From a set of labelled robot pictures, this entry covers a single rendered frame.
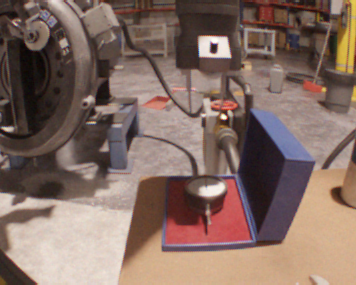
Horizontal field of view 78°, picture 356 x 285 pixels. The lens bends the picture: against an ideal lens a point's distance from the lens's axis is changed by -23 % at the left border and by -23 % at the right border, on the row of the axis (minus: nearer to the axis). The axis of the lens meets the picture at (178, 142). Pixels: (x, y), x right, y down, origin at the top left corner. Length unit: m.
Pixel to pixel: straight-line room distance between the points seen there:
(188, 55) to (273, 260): 0.25
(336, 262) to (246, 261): 0.12
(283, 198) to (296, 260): 0.08
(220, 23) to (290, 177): 0.18
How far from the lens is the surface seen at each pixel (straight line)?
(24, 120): 1.11
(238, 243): 0.32
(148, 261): 0.31
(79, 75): 0.97
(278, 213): 0.30
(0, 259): 0.60
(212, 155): 0.85
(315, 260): 0.33
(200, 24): 0.30
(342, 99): 2.92
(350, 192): 0.43
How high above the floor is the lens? 0.70
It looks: 24 degrees down
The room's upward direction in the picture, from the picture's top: 1 degrees counter-clockwise
